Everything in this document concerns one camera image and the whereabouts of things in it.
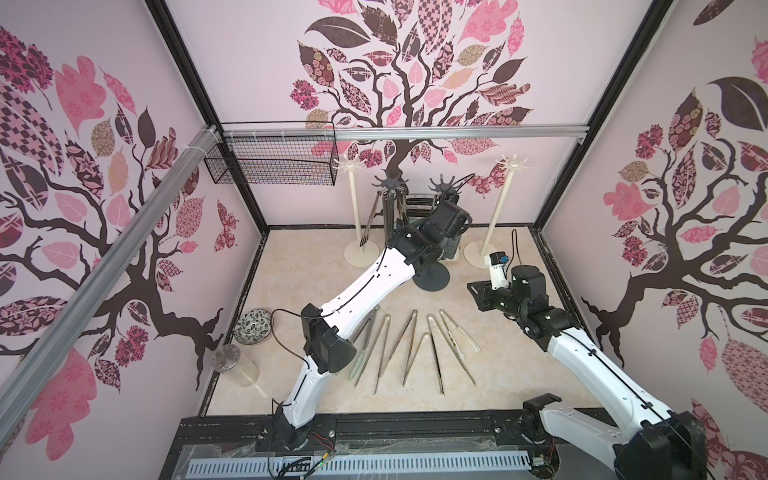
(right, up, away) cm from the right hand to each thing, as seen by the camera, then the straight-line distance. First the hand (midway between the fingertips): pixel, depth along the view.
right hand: (474, 281), depth 80 cm
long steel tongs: (-24, -13, +15) cm, 31 cm away
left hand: (-10, +12, -3) cm, 16 cm away
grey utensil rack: (-7, -1, +24) cm, 26 cm away
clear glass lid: (-65, -25, +2) cm, 70 cm away
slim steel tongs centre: (-15, -13, +14) cm, 25 cm away
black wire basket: (-58, +40, +15) cm, 73 cm away
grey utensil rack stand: (-24, +21, -2) cm, 31 cm away
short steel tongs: (-11, -19, +10) cm, 24 cm away
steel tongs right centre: (-10, -14, +15) cm, 23 cm away
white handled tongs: (-5, -12, +15) cm, 20 cm away
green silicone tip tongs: (-32, -19, +10) cm, 38 cm away
